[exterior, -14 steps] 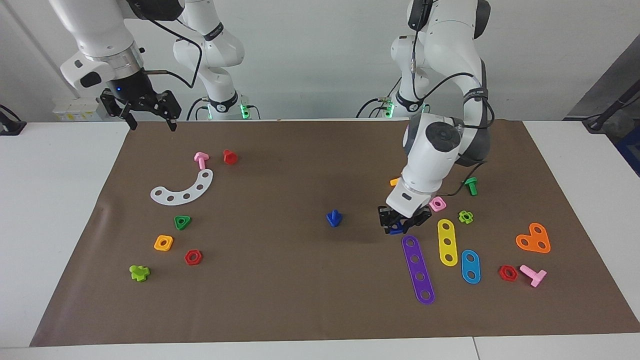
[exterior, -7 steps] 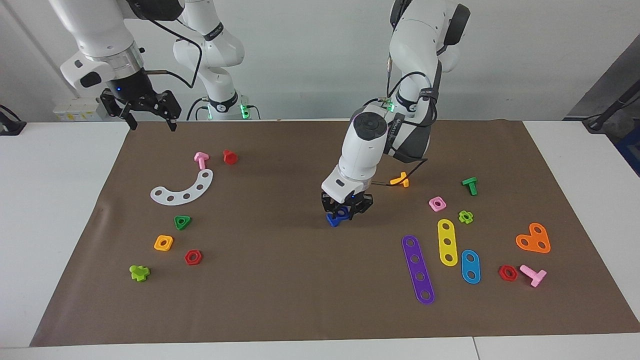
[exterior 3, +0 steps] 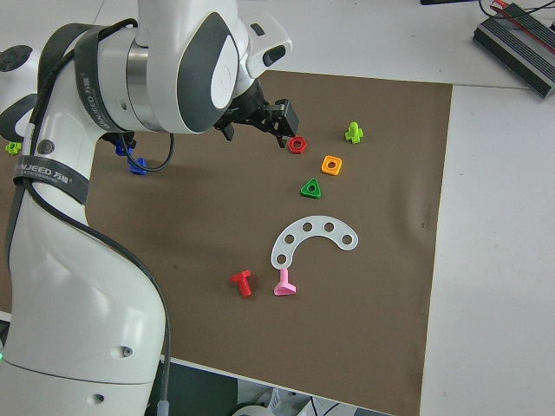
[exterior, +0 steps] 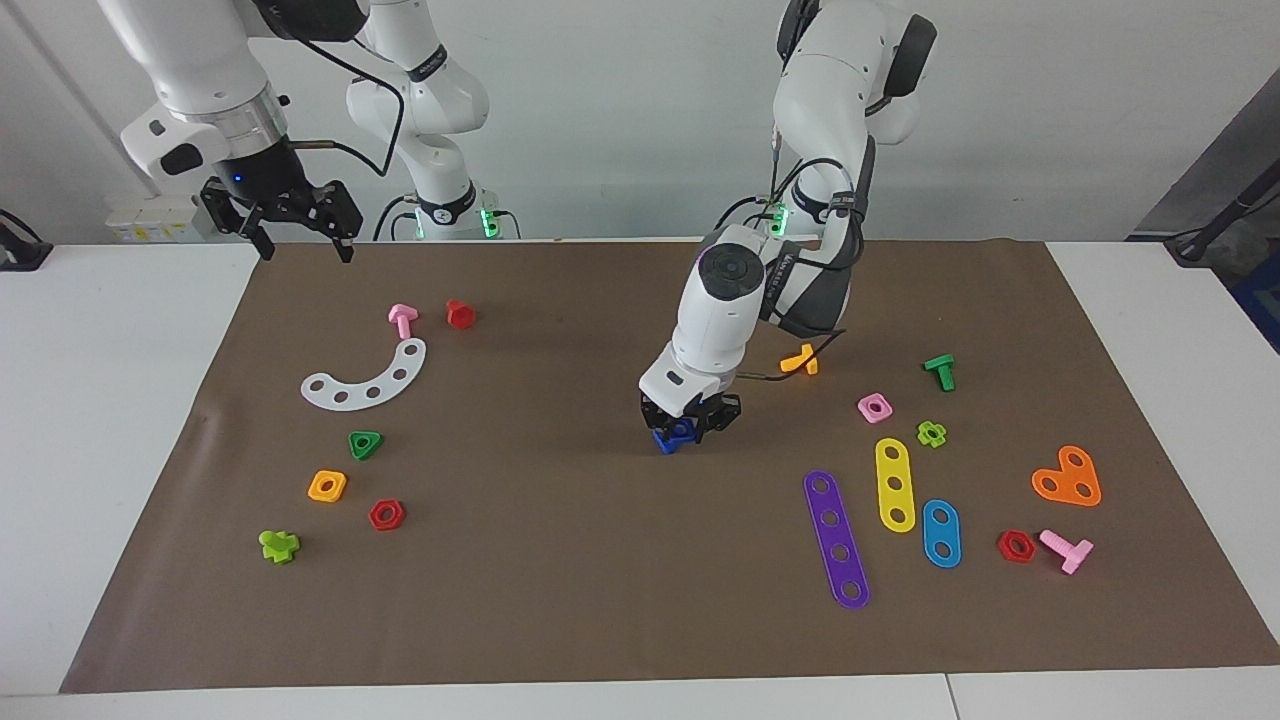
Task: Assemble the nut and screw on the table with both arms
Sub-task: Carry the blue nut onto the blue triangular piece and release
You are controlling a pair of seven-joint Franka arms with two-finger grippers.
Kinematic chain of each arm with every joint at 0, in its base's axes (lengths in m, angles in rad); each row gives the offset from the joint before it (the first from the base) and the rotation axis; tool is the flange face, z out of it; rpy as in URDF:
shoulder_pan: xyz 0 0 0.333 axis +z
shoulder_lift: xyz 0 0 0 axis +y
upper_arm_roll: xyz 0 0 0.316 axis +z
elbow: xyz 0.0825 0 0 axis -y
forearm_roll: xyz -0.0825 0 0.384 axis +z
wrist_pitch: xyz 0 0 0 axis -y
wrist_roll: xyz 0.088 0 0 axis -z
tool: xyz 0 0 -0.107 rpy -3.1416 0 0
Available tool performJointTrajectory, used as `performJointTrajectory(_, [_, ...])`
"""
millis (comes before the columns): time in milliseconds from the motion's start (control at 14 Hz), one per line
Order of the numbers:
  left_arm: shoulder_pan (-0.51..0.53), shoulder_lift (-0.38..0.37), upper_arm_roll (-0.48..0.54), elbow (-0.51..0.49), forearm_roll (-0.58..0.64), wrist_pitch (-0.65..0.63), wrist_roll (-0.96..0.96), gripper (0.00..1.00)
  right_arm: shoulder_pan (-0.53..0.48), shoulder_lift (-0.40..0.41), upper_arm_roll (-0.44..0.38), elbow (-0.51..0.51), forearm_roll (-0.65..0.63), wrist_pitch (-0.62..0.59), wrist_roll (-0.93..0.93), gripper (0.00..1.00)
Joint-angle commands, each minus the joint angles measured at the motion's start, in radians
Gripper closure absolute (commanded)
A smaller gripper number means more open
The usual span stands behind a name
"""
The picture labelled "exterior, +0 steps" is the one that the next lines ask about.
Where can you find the white wall socket box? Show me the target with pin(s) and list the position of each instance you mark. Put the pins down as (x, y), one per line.
(160, 220)

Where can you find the purple four-hole strip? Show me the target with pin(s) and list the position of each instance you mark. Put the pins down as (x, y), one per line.
(834, 535)

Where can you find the red plastic screw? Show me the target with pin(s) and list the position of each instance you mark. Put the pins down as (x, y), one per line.
(460, 316)

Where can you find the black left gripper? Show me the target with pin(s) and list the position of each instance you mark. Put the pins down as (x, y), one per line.
(700, 412)

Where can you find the green plastic screw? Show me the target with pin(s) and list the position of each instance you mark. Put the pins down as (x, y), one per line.
(942, 372)

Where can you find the white curved five-hole plate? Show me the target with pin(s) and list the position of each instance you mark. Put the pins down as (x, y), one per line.
(385, 383)

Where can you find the orange plastic screw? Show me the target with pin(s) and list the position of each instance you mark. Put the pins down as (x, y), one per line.
(808, 365)

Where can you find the blue square plastic nut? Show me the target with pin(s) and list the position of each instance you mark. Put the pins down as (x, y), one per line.
(682, 432)

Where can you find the black clamp base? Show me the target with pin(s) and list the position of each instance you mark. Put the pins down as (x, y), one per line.
(20, 255)

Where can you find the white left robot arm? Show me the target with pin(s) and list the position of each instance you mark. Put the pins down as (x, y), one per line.
(715, 320)

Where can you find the orange square plastic nut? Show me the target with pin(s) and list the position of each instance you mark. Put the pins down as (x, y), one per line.
(315, 490)

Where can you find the brown table mat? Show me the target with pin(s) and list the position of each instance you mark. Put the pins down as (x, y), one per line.
(620, 560)

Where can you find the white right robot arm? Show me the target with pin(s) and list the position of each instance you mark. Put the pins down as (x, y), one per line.
(190, 60)

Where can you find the blue crate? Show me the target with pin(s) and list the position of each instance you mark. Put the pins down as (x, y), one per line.
(1262, 300)

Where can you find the blue two-hole strip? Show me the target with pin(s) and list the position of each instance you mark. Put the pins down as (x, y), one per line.
(941, 533)

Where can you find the lime cross-head plastic screw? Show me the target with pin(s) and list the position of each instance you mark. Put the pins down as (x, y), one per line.
(278, 548)

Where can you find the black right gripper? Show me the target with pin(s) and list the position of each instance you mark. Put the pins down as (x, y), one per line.
(265, 185)

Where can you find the pink square plastic nut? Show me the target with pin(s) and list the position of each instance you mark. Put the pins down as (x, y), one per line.
(884, 414)

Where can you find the yellow three-hole strip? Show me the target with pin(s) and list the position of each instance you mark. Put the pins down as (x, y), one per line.
(893, 470)

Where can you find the orange three-hole corner plate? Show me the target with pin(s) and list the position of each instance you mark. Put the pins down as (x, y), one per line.
(1066, 478)

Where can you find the green triangle plastic nut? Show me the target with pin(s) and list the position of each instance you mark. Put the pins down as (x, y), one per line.
(366, 453)

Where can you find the blue triangle-head plastic screw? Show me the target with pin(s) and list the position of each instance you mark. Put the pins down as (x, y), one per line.
(665, 447)

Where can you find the red hexagonal plastic nut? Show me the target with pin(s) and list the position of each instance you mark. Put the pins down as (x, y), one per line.
(375, 515)
(1004, 547)

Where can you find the pink plastic screw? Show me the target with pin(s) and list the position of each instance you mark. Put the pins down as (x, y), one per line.
(1070, 552)
(403, 325)

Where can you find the black stand pole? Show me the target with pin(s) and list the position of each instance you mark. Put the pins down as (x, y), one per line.
(1190, 248)

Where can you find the lime cross plastic nut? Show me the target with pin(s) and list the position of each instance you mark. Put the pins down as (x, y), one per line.
(923, 434)

